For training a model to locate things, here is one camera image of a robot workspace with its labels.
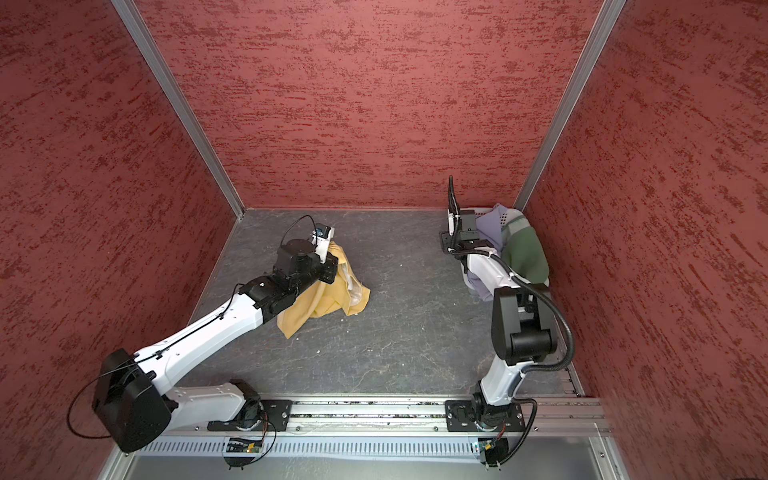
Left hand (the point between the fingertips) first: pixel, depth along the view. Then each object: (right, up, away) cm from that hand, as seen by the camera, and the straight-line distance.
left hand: (334, 257), depth 80 cm
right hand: (+36, +5, +16) cm, 40 cm away
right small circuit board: (+41, -46, -9) cm, 63 cm away
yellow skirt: (+1, -13, +10) cm, 16 cm away
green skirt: (+59, +1, +14) cm, 60 cm away
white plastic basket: (+60, +14, +27) cm, 67 cm away
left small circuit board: (-21, -47, -8) cm, 52 cm away
